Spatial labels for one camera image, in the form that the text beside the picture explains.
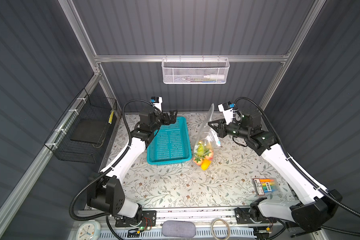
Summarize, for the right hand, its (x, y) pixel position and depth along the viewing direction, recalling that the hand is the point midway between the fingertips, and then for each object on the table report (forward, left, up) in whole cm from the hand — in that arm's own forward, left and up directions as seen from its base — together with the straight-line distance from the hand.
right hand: (211, 124), depth 70 cm
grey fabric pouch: (-38, +17, -29) cm, 51 cm away
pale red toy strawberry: (-7, 0, -16) cm, 17 cm away
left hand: (+11, +21, -2) cm, 24 cm away
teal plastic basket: (+10, +24, -33) cm, 42 cm away
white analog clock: (-39, +57, -28) cm, 74 cm away
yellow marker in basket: (+12, +54, -6) cm, 56 cm away
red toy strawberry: (-9, +6, -21) cm, 23 cm away
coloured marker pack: (-18, -32, -32) cm, 49 cm away
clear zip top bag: (-5, +1, -6) cm, 8 cm away
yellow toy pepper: (-10, +2, -22) cm, 24 cm away
